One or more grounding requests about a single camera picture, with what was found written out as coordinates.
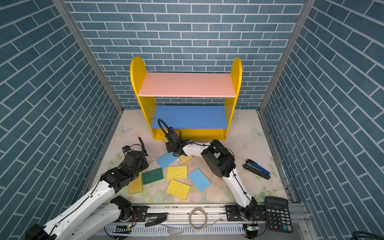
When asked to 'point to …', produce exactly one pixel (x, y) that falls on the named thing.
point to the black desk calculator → (278, 214)
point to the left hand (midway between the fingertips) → (146, 159)
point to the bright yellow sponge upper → (177, 172)
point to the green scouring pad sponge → (152, 176)
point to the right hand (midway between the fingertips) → (168, 142)
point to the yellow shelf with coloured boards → (199, 105)
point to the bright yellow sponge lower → (178, 189)
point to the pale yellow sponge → (185, 159)
